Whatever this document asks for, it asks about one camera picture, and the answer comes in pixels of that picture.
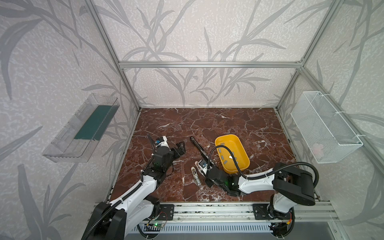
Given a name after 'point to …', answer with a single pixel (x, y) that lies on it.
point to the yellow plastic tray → (233, 142)
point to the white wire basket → (329, 137)
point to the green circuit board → (158, 225)
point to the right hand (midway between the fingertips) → (202, 166)
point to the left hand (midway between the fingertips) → (181, 140)
